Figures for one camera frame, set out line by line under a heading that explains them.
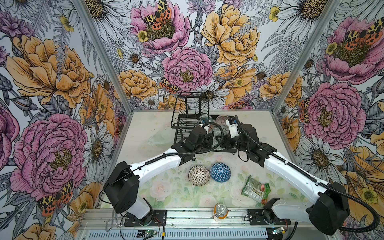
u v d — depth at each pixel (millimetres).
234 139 699
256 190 797
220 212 696
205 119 700
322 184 425
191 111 1094
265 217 677
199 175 872
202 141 637
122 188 425
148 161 489
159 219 739
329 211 390
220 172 885
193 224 733
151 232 707
